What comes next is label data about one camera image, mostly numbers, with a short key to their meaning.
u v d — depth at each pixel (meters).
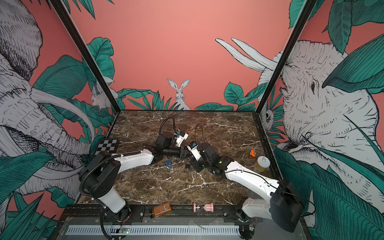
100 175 0.46
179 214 0.75
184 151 0.76
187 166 0.90
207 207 0.74
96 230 0.70
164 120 1.16
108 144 0.96
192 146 0.70
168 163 0.92
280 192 0.41
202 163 0.68
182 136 0.80
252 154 0.95
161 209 0.73
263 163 0.87
